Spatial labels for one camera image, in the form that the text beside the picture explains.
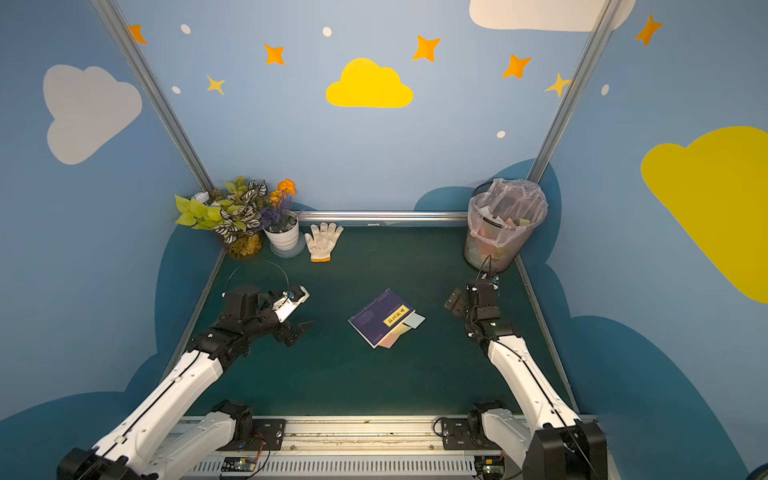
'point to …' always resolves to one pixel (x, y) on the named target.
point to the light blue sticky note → (414, 320)
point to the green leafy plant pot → (233, 211)
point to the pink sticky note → (390, 340)
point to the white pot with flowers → (280, 221)
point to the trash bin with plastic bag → (500, 220)
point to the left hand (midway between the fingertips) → (300, 304)
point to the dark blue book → (381, 317)
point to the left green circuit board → (239, 464)
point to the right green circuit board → (492, 467)
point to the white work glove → (322, 242)
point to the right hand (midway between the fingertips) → (470, 297)
